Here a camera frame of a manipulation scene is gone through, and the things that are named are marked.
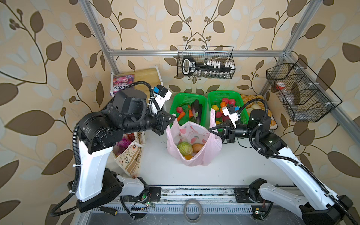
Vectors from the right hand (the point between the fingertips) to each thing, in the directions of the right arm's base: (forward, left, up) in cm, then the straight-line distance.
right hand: (210, 132), depth 59 cm
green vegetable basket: (+42, +5, -32) cm, 53 cm away
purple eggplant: (+40, +1, -29) cm, 49 cm away
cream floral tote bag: (-4, +39, -18) cm, 43 cm away
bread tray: (+48, -50, -33) cm, 76 cm away
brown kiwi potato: (+5, +4, -25) cm, 26 cm away
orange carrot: (+34, +13, -32) cm, 49 cm away
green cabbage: (+4, +11, -23) cm, 26 cm away
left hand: (-1, +14, +12) cm, 18 cm away
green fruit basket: (+52, -16, -30) cm, 62 cm away
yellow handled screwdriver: (-23, +50, -34) cm, 65 cm away
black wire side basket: (+20, -53, 0) cm, 56 cm away
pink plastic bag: (+8, +7, -15) cm, 18 cm away
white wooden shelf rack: (+43, +31, -2) cm, 53 cm away
